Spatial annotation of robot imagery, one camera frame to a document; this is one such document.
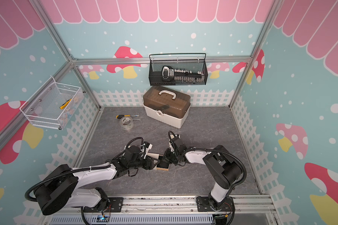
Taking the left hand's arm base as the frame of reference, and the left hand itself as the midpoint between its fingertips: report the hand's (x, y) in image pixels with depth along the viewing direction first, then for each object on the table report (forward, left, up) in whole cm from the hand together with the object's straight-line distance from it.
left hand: (156, 162), depth 84 cm
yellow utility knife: (+21, +49, +28) cm, 60 cm away
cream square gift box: (-2, -4, +1) cm, 4 cm away
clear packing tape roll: (+34, +27, -4) cm, 43 cm away
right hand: (+3, -2, -2) cm, 4 cm away
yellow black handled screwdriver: (+39, +33, -3) cm, 51 cm away
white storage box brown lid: (+35, -7, +14) cm, 38 cm away
